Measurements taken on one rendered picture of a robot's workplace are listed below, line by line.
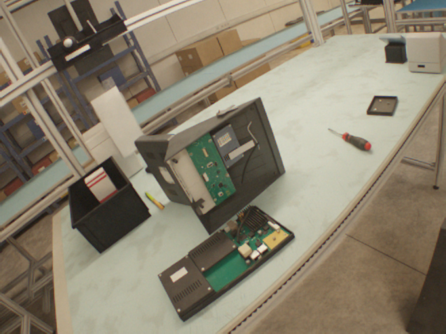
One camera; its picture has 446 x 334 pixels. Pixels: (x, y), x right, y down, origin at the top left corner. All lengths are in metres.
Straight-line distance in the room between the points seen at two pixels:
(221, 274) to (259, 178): 0.27
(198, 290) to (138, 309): 0.15
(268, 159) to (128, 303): 0.46
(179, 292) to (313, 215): 0.30
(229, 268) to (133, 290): 0.23
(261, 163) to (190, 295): 0.34
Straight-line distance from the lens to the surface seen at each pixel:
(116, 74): 4.15
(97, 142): 0.99
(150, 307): 0.57
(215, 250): 0.54
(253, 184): 0.67
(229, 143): 0.58
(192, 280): 0.52
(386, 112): 0.84
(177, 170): 0.53
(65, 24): 2.30
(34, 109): 1.12
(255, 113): 0.59
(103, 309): 0.66
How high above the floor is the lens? 1.41
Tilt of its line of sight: 31 degrees down
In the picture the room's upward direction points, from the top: 25 degrees counter-clockwise
